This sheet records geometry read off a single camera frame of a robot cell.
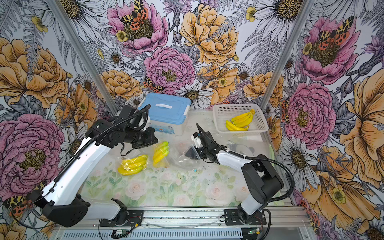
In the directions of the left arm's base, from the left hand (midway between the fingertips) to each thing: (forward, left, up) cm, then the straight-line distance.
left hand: (156, 145), depth 67 cm
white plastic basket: (+44, -39, -25) cm, 64 cm away
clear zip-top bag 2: (+1, +17, -21) cm, 27 cm away
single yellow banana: (+30, -43, -24) cm, 58 cm away
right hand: (+5, -13, -20) cm, 25 cm away
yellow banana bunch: (0, +18, -21) cm, 28 cm away
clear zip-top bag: (-4, -8, -7) cm, 11 cm away
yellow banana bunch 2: (+35, -51, -26) cm, 67 cm away
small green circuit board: (-28, +18, -29) cm, 45 cm away
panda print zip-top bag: (+19, -54, -29) cm, 64 cm away
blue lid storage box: (+32, 0, -12) cm, 34 cm away
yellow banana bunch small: (+1, -1, -8) cm, 8 cm away
